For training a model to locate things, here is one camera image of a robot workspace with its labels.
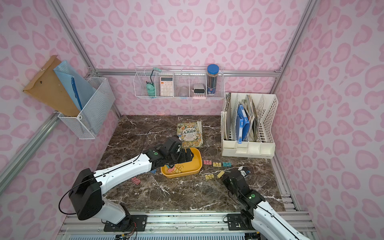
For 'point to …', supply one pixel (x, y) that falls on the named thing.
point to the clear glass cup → (183, 92)
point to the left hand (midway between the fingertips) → (188, 153)
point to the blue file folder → (242, 124)
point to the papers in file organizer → (248, 104)
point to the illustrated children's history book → (190, 133)
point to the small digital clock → (199, 91)
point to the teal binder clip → (227, 164)
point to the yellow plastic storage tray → (184, 169)
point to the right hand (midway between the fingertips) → (221, 174)
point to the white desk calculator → (166, 86)
